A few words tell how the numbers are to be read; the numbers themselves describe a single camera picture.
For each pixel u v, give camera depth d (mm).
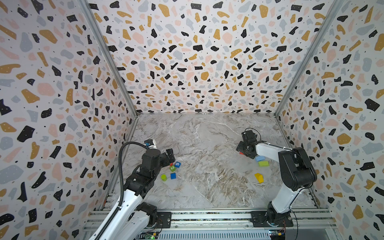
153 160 548
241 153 988
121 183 479
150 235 703
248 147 745
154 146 673
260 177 872
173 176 894
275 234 715
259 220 735
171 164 922
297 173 494
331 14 733
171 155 688
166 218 751
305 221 754
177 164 923
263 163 937
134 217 595
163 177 860
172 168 904
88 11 704
